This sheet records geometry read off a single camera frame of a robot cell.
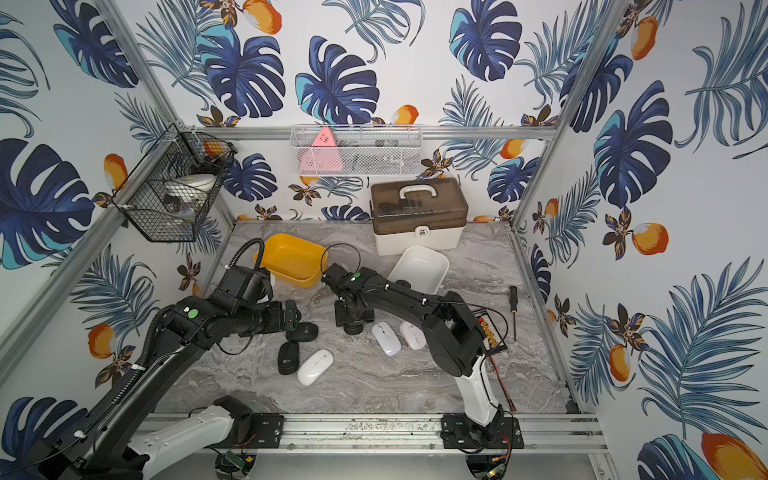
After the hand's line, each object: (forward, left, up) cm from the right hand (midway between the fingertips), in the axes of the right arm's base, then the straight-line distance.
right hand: (350, 320), depth 88 cm
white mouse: (-13, +9, -4) cm, 16 cm away
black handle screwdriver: (+8, -52, -5) cm, 53 cm away
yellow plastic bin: (+26, +24, -5) cm, 36 cm away
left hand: (-7, +13, +16) cm, 22 cm away
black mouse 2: (-11, +17, -3) cm, 20 cm away
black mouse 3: (-3, -1, +1) cm, 4 cm away
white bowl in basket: (+23, +41, +31) cm, 56 cm away
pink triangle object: (+38, +9, +30) cm, 50 cm away
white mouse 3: (-3, -19, -4) cm, 20 cm away
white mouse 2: (-3, -11, -5) cm, 12 cm away
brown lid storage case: (+29, -17, +15) cm, 37 cm away
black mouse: (-3, +13, -2) cm, 13 cm away
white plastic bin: (+21, -24, -3) cm, 32 cm away
